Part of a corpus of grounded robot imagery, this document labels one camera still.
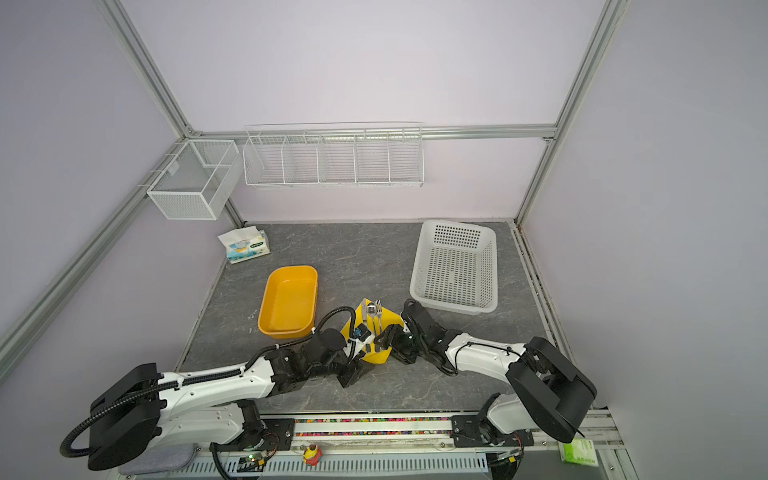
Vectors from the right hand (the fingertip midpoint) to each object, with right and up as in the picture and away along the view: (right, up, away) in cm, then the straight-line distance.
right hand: (378, 347), depth 83 cm
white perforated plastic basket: (+26, +21, +23) cm, 41 cm away
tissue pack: (-50, +29, +24) cm, 63 cm away
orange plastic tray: (-30, +10, +14) cm, 35 cm away
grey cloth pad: (-48, -21, -15) cm, 54 cm away
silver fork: (0, +8, +13) cm, 15 cm away
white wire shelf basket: (-17, +61, +20) cm, 66 cm away
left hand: (-3, -3, -4) cm, 6 cm away
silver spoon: (-3, +8, +11) cm, 14 cm away
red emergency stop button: (-14, -19, -16) cm, 28 cm away
